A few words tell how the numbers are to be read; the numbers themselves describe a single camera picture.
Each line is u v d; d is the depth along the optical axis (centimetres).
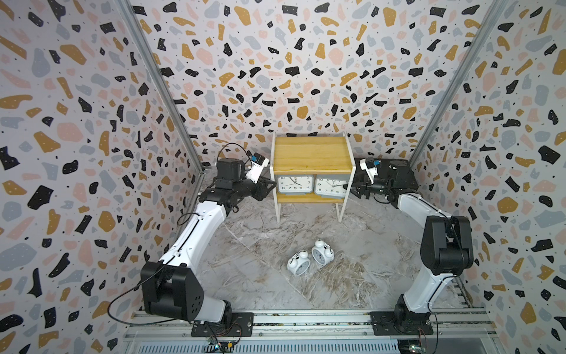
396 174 74
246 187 69
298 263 80
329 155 80
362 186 79
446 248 50
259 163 68
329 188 88
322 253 83
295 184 88
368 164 78
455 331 73
